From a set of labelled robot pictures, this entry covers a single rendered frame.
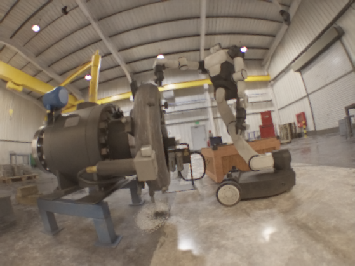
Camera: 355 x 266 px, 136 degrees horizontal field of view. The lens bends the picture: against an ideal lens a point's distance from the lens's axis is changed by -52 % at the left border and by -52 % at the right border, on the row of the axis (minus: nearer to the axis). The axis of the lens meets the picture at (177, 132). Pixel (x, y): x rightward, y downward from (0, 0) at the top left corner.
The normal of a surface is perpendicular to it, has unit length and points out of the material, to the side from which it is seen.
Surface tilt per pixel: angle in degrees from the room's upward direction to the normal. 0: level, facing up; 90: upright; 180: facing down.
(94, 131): 82
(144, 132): 91
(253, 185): 90
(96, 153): 106
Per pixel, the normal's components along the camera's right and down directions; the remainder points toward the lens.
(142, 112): 0.00, -0.33
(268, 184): -0.40, -0.05
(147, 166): 0.06, 0.27
